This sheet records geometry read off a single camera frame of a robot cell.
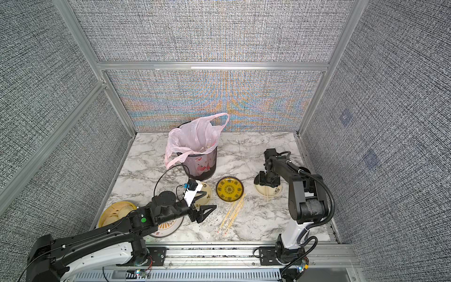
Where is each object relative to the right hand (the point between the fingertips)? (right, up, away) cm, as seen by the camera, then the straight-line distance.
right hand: (266, 179), depth 94 cm
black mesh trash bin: (-35, +7, -7) cm, 36 cm away
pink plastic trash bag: (-37, +22, -1) cm, 43 cm away
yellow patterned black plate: (-19, -5, 0) cm, 20 cm away
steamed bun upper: (-68, -13, -14) cm, 71 cm away
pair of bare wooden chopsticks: (-2, -7, -4) cm, 8 cm away
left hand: (-26, -4, -26) cm, 37 cm away
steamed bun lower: (-74, -16, -14) cm, 77 cm away
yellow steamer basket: (-74, -14, -10) cm, 76 cm away
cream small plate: (-32, -9, -6) cm, 33 cm away
